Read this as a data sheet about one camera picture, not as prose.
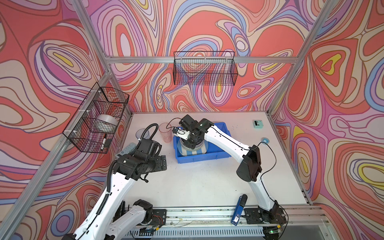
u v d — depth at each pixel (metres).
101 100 0.74
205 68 0.96
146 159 0.51
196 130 0.61
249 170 0.56
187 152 0.91
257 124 1.10
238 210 0.73
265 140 1.02
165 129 0.66
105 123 0.71
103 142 0.72
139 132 0.93
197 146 0.86
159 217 0.72
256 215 0.73
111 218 0.42
